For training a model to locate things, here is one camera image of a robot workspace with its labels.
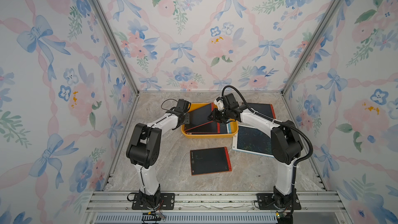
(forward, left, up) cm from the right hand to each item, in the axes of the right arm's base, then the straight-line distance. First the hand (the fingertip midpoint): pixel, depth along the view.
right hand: (205, 115), depth 96 cm
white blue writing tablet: (-3, -15, -9) cm, 18 cm away
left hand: (+1, +13, -3) cm, 13 cm away
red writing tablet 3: (-25, -3, -9) cm, 27 cm away
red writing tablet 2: (+17, -45, -14) cm, 50 cm away
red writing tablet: (+5, +4, -8) cm, 11 cm away
